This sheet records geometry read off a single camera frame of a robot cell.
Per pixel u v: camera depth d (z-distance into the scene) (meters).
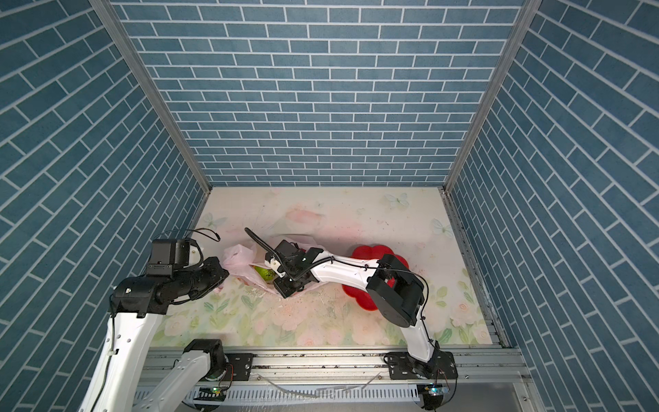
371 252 0.96
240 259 0.73
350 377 0.73
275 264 0.77
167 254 0.50
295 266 0.66
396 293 0.49
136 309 0.44
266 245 0.66
